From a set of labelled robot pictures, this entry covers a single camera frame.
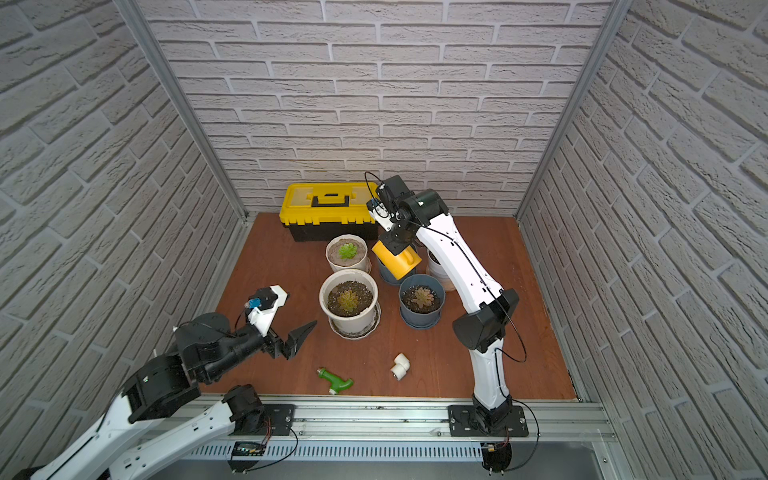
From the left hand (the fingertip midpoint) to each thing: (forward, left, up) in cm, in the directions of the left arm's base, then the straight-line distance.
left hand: (300, 299), depth 64 cm
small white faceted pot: (+25, -6, -16) cm, 30 cm away
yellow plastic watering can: (+15, -23, -7) cm, 28 cm away
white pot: (+21, -35, -18) cm, 45 cm away
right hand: (+20, -23, -2) cm, 31 cm away
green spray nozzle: (-11, -6, -28) cm, 31 cm away
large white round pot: (+10, -8, -17) cm, 21 cm away
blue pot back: (+19, -20, -20) cm, 34 cm away
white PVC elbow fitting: (-7, -23, -27) cm, 36 cm away
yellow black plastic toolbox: (+42, +5, -14) cm, 44 cm away
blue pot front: (+10, -29, -19) cm, 36 cm away
